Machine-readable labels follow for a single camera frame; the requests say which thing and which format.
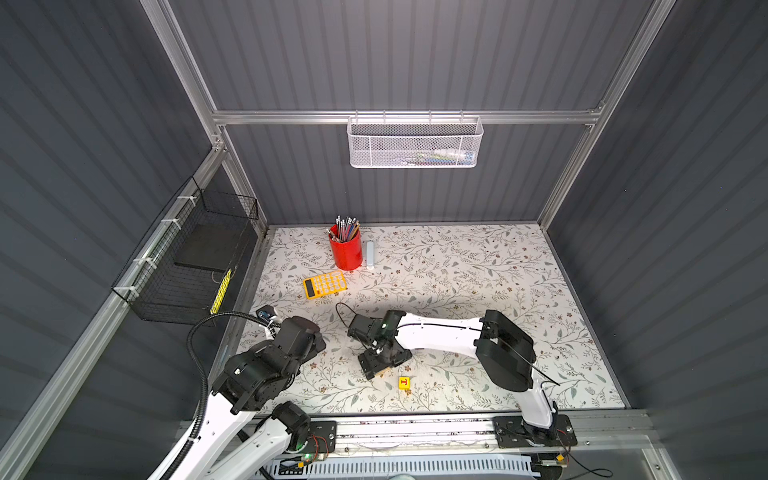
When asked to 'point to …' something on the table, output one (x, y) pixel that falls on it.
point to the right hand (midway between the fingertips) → (381, 370)
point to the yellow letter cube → (404, 383)
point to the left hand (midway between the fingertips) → (303, 340)
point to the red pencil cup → (348, 255)
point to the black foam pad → (212, 246)
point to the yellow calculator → (324, 285)
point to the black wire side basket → (185, 268)
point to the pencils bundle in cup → (343, 229)
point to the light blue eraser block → (370, 254)
